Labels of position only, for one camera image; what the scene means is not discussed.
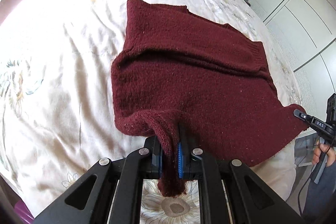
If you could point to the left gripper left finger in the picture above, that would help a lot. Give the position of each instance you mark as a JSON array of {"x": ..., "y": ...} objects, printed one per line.
[{"x": 110, "y": 191}]

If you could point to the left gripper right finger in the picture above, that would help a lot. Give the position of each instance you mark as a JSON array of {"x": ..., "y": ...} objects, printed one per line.
[{"x": 230, "y": 192}]

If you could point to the dark red knit sweater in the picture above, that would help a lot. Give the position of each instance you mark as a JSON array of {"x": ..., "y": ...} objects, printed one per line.
[{"x": 178, "y": 71}]

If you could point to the purple storage box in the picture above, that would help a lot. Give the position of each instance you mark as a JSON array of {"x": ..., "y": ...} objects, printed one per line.
[{"x": 23, "y": 212}]

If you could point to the white louvered wardrobe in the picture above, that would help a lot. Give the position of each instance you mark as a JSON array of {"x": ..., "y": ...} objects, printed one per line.
[{"x": 305, "y": 31}]

